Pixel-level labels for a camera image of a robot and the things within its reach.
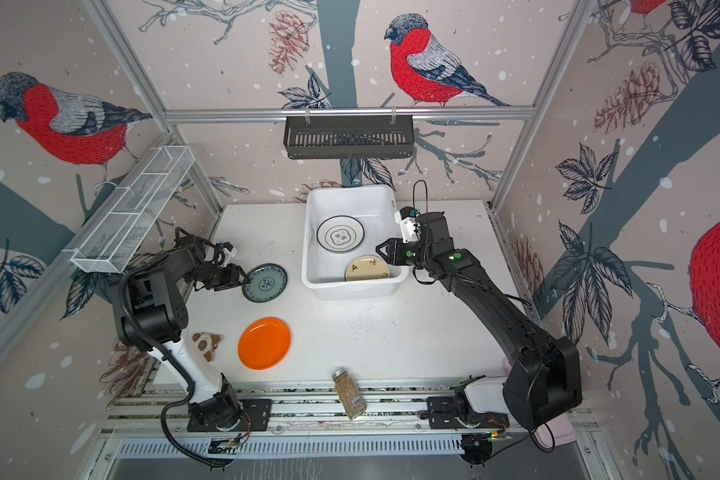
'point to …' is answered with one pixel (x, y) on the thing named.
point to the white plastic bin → (323, 270)
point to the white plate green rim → (340, 234)
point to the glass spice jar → (351, 393)
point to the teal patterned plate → (267, 282)
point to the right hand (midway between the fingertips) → (378, 251)
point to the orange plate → (264, 343)
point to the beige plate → (366, 267)
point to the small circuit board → (224, 446)
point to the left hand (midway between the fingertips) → (238, 280)
